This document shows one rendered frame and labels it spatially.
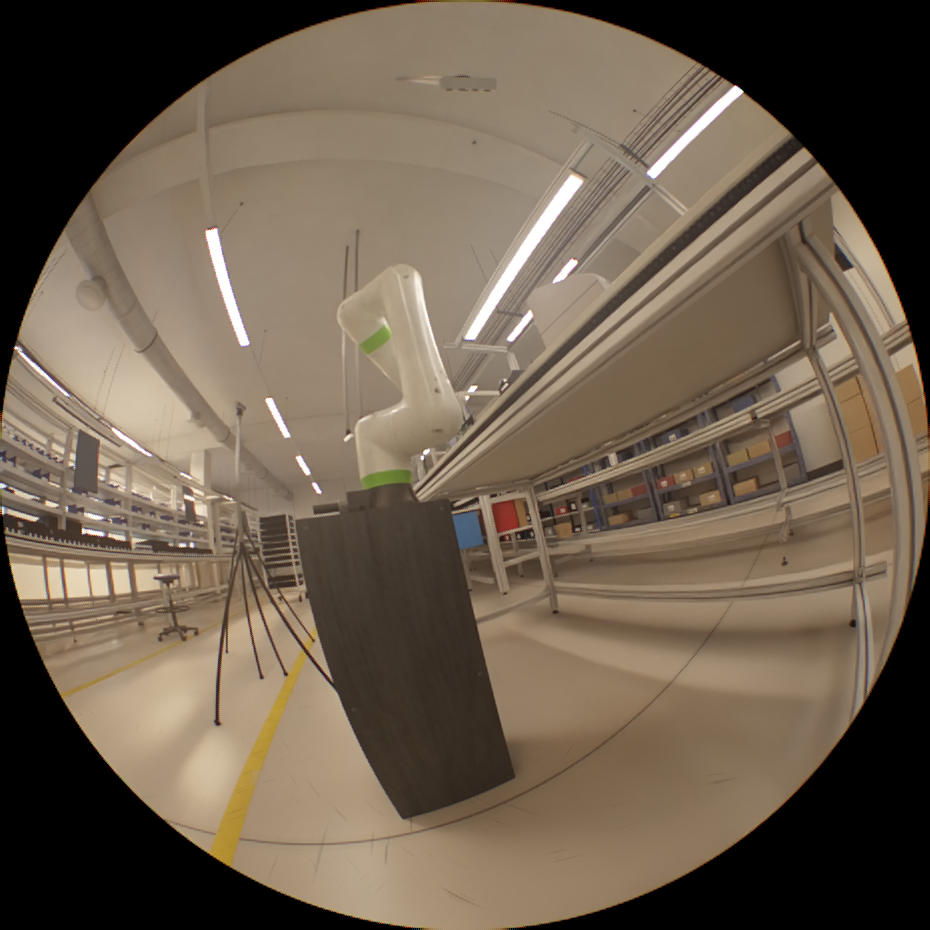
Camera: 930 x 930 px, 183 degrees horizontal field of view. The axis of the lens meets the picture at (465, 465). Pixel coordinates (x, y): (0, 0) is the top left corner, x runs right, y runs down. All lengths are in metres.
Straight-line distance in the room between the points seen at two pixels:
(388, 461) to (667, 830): 1.05
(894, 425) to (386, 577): 0.82
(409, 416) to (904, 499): 0.84
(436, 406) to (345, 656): 0.53
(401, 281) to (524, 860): 1.35
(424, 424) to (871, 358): 0.75
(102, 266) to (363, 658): 3.65
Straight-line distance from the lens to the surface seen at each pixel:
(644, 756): 0.95
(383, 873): 0.85
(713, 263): 0.40
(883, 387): 0.46
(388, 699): 0.66
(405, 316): 0.73
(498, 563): 2.93
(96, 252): 3.61
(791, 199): 0.43
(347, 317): 0.89
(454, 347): 2.04
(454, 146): 2.76
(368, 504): 0.66
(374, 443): 0.68
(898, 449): 0.47
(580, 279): 0.55
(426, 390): 0.62
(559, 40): 3.42
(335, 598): 0.58
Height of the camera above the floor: 0.73
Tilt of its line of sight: 13 degrees up
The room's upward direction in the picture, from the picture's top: 13 degrees counter-clockwise
